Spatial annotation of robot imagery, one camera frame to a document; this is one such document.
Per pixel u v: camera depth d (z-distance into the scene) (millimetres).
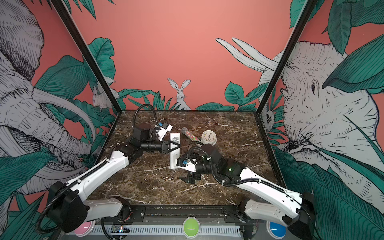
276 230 689
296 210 395
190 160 545
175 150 711
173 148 710
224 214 741
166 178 857
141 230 701
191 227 690
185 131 1041
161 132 685
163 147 649
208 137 1009
